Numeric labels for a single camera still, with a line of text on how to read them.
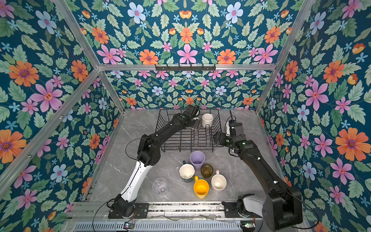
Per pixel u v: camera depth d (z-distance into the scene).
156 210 0.75
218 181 0.82
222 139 0.73
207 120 1.00
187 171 0.82
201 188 0.80
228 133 0.73
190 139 1.01
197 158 0.86
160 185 0.82
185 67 0.92
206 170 0.86
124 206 0.63
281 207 0.39
